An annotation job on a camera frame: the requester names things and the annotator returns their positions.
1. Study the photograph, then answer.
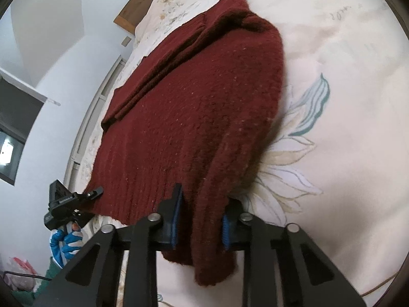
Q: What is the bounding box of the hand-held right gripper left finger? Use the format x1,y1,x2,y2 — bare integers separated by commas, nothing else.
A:
32,184,184,307

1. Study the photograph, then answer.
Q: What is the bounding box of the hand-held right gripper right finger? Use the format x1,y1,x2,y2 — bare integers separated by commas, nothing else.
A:
220,198,366,307

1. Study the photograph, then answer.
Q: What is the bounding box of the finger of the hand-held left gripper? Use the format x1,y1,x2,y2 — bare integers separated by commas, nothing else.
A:
77,187,104,201

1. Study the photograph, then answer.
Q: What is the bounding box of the dark red knit sweater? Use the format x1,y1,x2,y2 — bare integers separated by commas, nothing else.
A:
86,0,286,288

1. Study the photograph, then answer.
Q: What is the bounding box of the person's left forearm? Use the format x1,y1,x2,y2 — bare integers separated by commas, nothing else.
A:
33,256,67,295

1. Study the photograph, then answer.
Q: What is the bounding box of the person's left hand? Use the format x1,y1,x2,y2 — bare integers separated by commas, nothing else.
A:
49,222,84,267

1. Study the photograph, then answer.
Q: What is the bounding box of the window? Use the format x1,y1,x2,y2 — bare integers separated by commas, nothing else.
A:
0,128,25,185

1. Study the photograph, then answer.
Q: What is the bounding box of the pink plastic bag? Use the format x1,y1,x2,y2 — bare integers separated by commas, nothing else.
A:
2,256,39,291

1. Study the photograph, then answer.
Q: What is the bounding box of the grey roller blind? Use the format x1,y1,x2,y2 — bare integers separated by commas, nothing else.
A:
0,69,61,141

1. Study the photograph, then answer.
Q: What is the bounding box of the floral duvet bed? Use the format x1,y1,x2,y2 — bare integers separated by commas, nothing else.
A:
69,0,406,307

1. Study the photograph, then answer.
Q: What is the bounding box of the wooden headboard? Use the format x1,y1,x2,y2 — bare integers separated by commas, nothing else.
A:
113,0,160,34

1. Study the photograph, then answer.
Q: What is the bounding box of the black cable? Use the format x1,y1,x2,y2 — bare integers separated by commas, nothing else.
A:
3,271,52,282

